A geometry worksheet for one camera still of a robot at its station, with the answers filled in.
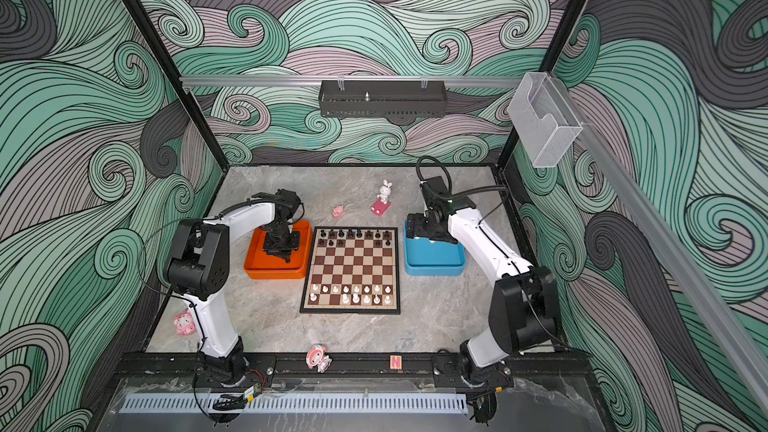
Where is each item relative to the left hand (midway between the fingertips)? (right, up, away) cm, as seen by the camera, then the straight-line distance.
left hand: (289, 253), depth 93 cm
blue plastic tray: (+44, -2, -1) cm, 44 cm away
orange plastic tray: (-10, -4, +2) cm, 11 cm away
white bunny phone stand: (+30, +15, +14) cm, 36 cm away
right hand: (+42, +8, -7) cm, 43 cm away
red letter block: (+33, -23, -19) cm, 45 cm away
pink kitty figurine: (-23, -15, -15) cm, 32 cm away
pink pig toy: (+14, +13, +11) cm, 22 cm away
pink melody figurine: (+13, -22, -20) cm, 32 cm away
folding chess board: (+21, -5, -3) cm, 21 cm away
